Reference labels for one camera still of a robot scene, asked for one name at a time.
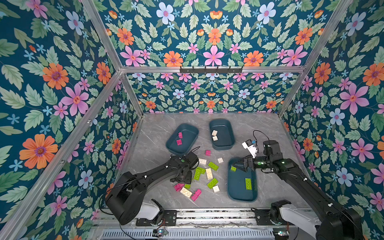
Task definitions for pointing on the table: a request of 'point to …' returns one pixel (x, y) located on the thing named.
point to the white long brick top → (202, 161)
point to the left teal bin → (182, 139)
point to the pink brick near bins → (208, 152)
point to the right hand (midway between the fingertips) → (236, 162)
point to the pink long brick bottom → (196, 194)
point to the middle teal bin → (225, 134)
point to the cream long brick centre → (209, 174)
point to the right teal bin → (236, 183)
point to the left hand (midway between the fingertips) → (186, 178)
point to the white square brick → (214, 132)
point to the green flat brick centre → (202, 171)
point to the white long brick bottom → (186, 192)
